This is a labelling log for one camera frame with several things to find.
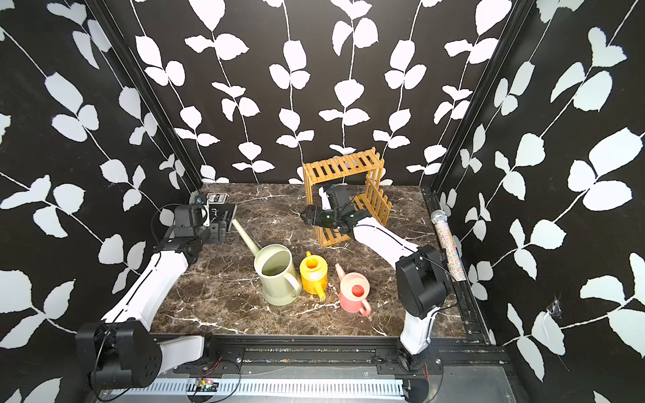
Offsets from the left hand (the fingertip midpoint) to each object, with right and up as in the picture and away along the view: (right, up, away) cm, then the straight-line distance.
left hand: (206, 221), depth 84 cm
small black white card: (-10, +9, +29) cm, 32 cm away
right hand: (+33, +3, +3) cm, 34 cm away
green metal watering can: (+27, -18, -9) cm, 33 cm away
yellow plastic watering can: (+37, -16, -2) cm, 40 cm away
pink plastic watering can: (+50, -21, -5) cm, 55 cm away
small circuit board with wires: (+6, -47, -13) cm, 49 cm away
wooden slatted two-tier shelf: (+61, +8, +24) cm, 66 cm away
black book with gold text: (-6, +3, +25) cm, 26 cm away
